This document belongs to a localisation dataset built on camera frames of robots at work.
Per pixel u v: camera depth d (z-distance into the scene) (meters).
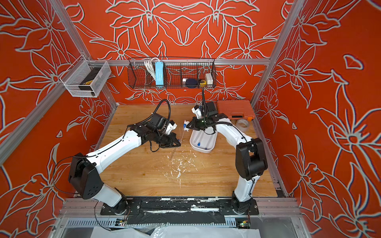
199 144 0.96
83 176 0.42
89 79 0.82
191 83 0.96
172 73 0.99
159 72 0.90
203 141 0.98
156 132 0.65
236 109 1.16
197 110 0.81
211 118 0.68
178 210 0.73
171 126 0.75
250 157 0.48
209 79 0.92
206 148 0.93
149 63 0.85
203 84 0.95
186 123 0.87
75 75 0.78
